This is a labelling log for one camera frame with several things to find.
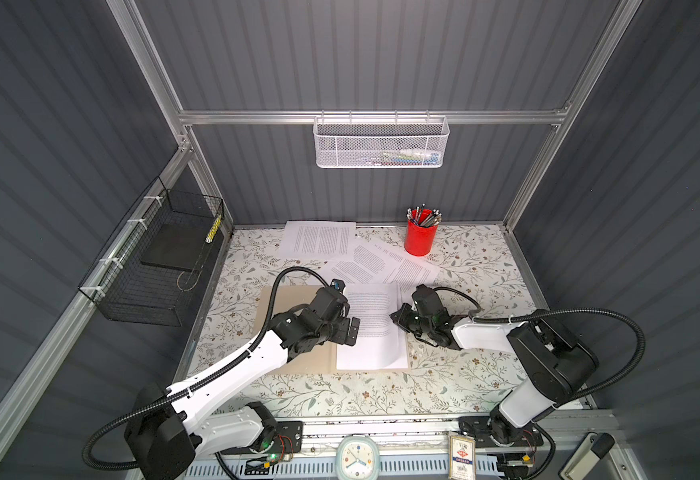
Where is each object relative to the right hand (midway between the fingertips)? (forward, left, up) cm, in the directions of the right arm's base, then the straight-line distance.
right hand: (391, 317), depth 92 cm
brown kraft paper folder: (-13, +21, -1) cm, 25 cm away
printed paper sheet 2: (+19, -8, -3) cm, 20 cm away
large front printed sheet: (-7, +4, -4) cm, 9 cm away
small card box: (-36, -14, -1) cm, 39 cm away
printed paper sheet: (+35, +26, -2) cm, 44 cm away
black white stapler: (-35, -42, 0) cm, 55 cm away
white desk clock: (-36, +10, +1) cm, 38 cm away
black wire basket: (-1, +61, +27) cm, 67 cm away
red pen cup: (+32, -13, +5) cm, 35 cm away
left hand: (-7, +14, +11) cm, 19 cm away
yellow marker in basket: (+11, +50, +26) cm, 58 cm away
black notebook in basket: (+7, +57, +27) cm, 63 cm away
